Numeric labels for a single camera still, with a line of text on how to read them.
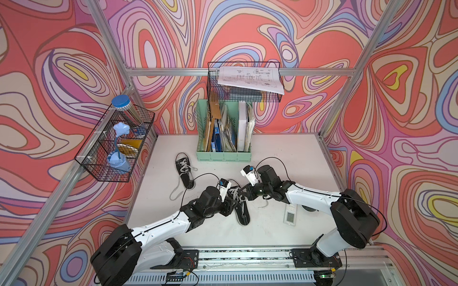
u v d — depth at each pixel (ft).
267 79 2.75
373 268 2.37
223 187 2.36
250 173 2.57
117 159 2.17
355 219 1.45
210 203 2.06
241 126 3.07
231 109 3.43
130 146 2.31
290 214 2.77
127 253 1.33
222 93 3.33
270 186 2.22
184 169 3.17
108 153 2.21
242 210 2.79
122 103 2.26
